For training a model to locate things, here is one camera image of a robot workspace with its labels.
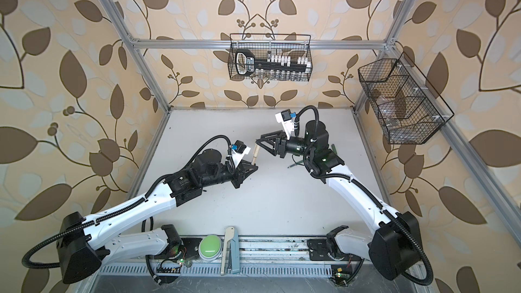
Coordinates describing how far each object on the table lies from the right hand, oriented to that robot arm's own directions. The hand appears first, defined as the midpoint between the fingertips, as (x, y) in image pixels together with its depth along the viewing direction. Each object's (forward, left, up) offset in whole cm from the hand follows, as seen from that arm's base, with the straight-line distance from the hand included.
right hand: (260, 141), depth 67 cm
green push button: (-26, +20, -30) cm, 44 cm away
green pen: (+9, -16, -31) cm, 36 cm away
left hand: (-5, +1, -7) cm, 9 cm away
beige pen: (-4, +2, -5) cm, 7 cm away
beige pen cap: (-3, +1, -1) cm, 3 cm away
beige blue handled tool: (-23, +12, -28) cm, 38 cm away
